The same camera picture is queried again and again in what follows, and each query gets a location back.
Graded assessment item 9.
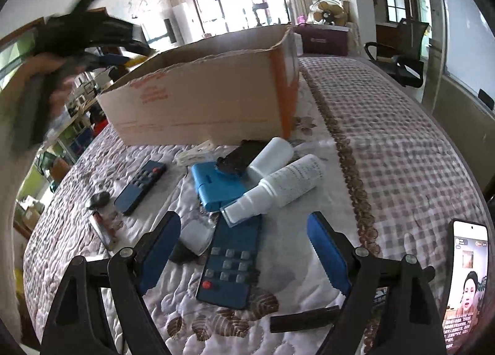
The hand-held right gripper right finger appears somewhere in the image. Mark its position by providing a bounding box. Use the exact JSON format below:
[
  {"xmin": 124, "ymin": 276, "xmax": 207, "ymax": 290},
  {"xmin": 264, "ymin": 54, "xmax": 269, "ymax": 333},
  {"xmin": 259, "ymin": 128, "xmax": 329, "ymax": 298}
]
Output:
[{"xmin": 307, "ymin": 211, "xmax": 447, "ymax": 355}]

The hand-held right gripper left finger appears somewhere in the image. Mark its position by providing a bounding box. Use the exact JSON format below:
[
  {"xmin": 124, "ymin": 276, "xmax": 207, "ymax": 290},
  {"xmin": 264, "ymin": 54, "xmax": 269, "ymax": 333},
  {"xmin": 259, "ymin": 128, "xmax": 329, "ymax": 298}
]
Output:
[{"xmin": 41, "ymin": 211, "xmax": 182, "ymax": 355}]

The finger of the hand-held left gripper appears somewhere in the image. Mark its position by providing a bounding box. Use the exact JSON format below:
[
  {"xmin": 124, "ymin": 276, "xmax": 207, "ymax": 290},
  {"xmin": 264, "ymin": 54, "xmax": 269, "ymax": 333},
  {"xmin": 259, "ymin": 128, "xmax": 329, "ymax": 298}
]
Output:
[{"xmin": 95, "ymin": 52, "xmax": 132, "ymax": 68}]

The large dark blue remote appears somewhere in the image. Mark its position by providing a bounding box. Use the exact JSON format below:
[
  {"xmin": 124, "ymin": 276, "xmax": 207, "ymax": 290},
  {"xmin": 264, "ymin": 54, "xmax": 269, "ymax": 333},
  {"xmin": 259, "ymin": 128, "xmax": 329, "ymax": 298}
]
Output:
[{"xmin": 195, "ymin": 211, "xmax": 264, "ymax": 310}]

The white printed spray bottle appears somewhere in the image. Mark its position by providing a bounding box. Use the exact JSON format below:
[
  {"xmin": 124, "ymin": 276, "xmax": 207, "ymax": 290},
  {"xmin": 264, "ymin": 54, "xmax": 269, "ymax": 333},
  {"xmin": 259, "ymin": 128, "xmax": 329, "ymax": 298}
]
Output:
[{"xmin": 220, "ymin": 154, "xmax": 325, "ymax": 227}]

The brown cardboard box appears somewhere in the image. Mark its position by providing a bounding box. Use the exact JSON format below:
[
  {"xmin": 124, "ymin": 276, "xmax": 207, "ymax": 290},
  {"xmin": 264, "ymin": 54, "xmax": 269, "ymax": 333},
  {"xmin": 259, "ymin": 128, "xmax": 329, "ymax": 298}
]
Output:
[{"xmin": 96, "ymin": 24, "xmax": 300, "ymax": 147}]

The person's left hand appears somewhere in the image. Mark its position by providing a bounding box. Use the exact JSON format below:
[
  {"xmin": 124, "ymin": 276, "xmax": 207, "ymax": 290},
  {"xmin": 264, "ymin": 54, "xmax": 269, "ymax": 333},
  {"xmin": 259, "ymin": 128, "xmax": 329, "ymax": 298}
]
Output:
[{"xmin": 0, "ymin": 51, "xmax": 75, "ymax": 127}]

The small dark blue remote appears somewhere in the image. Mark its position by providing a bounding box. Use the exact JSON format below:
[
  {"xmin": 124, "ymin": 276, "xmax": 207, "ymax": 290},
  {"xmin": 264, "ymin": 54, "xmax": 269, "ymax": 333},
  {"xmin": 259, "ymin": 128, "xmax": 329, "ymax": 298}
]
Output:
[{"xmin": 113, "ymin": 160, "xmax": 168, "ymax": 216}]

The short black bar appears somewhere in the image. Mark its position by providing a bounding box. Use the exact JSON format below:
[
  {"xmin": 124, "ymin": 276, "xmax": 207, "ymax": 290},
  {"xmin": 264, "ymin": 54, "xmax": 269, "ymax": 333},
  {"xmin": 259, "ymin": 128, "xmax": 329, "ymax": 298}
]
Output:
[{"xmin": 269, "ymin": 306, "xmax": 342, "ymax": 333}]

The white standing air conditioner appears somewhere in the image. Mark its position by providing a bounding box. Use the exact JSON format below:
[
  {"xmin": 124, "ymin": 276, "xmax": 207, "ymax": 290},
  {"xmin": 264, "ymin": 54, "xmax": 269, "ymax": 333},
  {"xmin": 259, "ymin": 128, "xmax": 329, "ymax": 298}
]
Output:
[{"xmin": 172, "ymin": 2, "xmax": 202, "ymax": 46}]

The small dark grey pebble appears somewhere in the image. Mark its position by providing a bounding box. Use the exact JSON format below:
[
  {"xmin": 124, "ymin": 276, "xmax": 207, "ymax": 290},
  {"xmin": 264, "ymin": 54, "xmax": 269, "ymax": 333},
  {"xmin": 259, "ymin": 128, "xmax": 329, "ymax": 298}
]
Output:
[{"xmin": 87, "ymin": 191, "xmax": 111, "ymax": 210}]

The blue plastic case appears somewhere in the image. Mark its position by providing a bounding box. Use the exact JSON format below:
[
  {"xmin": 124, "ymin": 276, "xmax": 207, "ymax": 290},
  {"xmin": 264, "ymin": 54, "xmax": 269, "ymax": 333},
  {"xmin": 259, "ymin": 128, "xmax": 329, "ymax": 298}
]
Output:
[{"xmin": 191, "ymin": 161, "xmax": 264, "ymax": 213}]

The plain white bottle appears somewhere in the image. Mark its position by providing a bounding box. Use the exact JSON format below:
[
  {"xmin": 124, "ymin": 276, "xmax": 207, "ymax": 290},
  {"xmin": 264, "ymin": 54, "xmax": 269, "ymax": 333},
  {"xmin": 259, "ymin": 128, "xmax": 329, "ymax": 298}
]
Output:
[{"xmin": 247, "ymin": 137, "xmax": 295, "ymax": 182}]

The black and blue tool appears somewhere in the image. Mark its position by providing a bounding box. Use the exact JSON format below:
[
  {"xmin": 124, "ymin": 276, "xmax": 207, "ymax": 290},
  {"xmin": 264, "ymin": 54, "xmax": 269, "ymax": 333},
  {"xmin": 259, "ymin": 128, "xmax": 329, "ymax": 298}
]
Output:
[{"xmin": 216, "ymin": 139, "xmax": 268, "ymax": 181}]

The smartphone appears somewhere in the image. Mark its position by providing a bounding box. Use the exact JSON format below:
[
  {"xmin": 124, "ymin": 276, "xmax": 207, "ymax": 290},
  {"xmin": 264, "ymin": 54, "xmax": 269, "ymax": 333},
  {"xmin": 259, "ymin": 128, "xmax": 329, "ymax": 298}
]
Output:
[{"xmin": 442, "ymin": 218, "xmax": 491, "ymax": 355}]

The black office chair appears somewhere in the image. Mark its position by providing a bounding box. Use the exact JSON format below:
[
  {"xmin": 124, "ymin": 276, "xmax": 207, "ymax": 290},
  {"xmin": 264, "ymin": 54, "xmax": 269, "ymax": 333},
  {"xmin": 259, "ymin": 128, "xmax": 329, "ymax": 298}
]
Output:
[{"xmin": 364, "ymin": 18, "xmax": 431, "ymax": 88}]

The maroon storage box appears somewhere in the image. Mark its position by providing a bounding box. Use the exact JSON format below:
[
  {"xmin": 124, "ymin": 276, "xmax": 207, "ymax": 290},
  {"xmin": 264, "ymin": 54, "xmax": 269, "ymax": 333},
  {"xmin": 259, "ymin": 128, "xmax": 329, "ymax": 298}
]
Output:
[{"xmin": 295, "ymin": 25, "xmax": 350, "ymax": 57}]

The standing fan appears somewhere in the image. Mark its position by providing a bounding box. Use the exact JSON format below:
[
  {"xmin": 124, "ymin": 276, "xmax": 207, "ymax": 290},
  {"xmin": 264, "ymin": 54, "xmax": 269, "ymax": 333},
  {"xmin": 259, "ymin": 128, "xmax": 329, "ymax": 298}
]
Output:
[{"xmin": 308, "ymin": 0, "xmax": 347, "ymax": 28}]

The small black box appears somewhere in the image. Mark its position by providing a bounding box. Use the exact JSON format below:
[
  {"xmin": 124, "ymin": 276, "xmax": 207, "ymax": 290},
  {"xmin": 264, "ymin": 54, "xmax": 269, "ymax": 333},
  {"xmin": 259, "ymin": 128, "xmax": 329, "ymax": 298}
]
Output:
[{"xmin": 479, "ymin": 88, "xmax": 495, "ymax": 110}]

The whiteboard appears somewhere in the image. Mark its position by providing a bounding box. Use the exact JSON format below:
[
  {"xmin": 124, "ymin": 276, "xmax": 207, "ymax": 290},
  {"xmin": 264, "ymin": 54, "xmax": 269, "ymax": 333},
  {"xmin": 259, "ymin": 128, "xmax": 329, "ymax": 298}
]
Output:
[{"xmin": 432, "ymin": 0, "xmax": 495, "ymax": 110}]

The wall television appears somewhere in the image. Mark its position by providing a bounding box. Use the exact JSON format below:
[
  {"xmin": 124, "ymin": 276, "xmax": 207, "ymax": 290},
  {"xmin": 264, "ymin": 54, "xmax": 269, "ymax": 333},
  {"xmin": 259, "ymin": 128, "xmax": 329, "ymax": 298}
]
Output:
[{"xmin": 140, "ymin": 18, "xmax": 173, "ymax": 45}]

